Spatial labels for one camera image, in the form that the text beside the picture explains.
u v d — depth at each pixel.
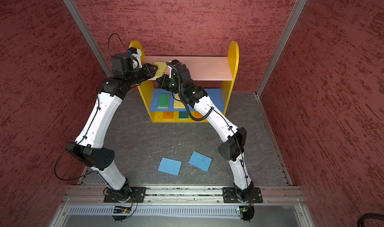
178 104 0.93
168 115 1.04
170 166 0.83
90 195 0.76
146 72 0.63
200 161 0.85
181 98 0.56
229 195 0.74
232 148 0.49
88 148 0.43
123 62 0.52
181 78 0.54
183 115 1.04
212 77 0.73
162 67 0.75
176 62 0.65
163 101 0.95
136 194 0.74
